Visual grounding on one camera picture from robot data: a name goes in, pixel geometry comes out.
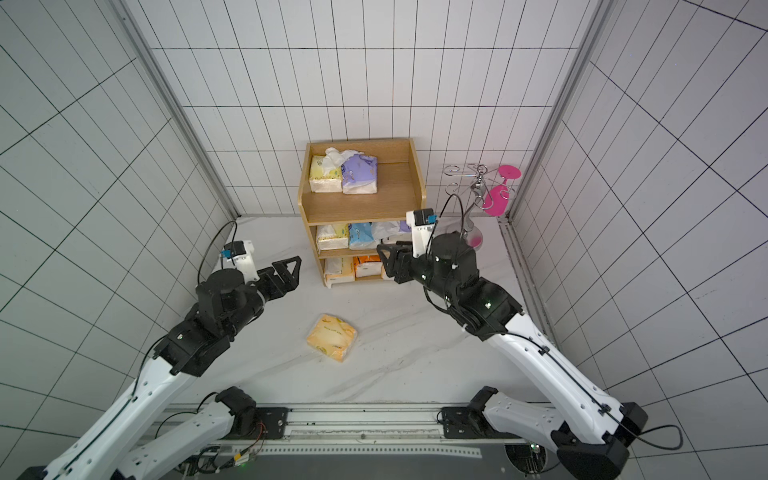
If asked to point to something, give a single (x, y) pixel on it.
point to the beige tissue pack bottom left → (339, 269)
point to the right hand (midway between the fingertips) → (375, 249)
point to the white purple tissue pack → (391, 231)
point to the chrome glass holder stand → (483, 189)
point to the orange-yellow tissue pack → (331, 337)
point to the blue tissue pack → (361, 236)
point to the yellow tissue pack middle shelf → (330, 237)
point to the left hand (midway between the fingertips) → (287, 270)
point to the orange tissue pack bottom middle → (367, 266)
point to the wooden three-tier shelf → (355, 196)
